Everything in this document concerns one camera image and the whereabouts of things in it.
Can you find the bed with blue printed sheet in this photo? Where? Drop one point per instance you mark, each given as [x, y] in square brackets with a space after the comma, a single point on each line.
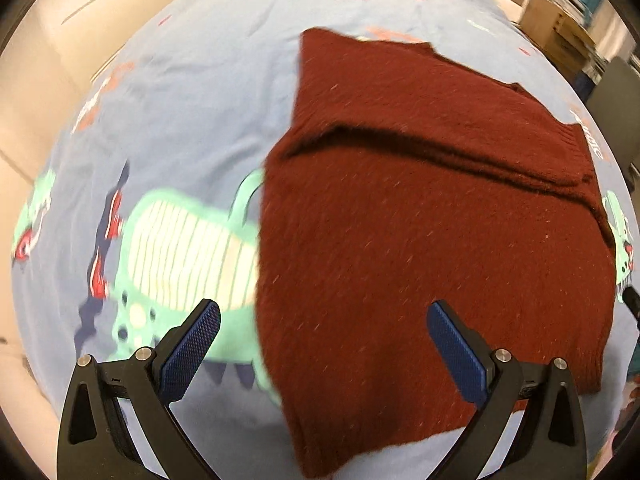
[190, 125]

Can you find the dark red knit sweater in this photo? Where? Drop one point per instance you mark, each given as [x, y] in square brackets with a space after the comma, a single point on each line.
[425, 210]

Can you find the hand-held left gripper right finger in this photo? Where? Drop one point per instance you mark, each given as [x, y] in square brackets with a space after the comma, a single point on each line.
[457, 350]

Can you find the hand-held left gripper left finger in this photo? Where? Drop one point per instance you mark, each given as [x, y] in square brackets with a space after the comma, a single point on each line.
[192, 345]

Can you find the wooden desk cabinet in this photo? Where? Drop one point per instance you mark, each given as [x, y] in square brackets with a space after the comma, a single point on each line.
[550, 30]

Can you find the dark office chair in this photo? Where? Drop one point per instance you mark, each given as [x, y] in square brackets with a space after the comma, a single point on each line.
[617, 95]

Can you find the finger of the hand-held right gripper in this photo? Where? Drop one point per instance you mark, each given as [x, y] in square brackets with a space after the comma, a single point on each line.
[632, 302]

